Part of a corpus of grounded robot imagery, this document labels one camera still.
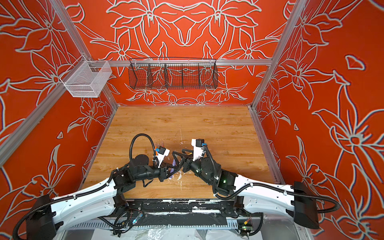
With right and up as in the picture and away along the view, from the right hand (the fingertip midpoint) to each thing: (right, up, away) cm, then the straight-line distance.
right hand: (174, 153), depth 65 cm
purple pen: (-1, -9, +4) cm, 10 cm away
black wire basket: (-7, +47, +36) cm, 60 cm away
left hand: (+2, -9, +4) cm, 10 cm away
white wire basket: (-59, +41, +27) cm, 77 cm away
